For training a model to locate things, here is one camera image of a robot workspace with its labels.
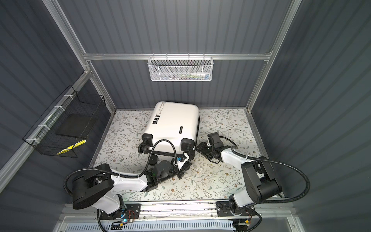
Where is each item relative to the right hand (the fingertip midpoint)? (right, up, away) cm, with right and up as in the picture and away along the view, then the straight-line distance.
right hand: (199, 150), depth 91 cm
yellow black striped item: (-61, +6, -24) cm, 66 cm away
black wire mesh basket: (-70, +12, -29) cm, 77 cm away
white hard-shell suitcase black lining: (-16, +14, -8) cm, 23 cm away
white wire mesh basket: (-13, +60, +21) cm, 65 cm away
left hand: (-5, -4, -11) cm, 13 cm away
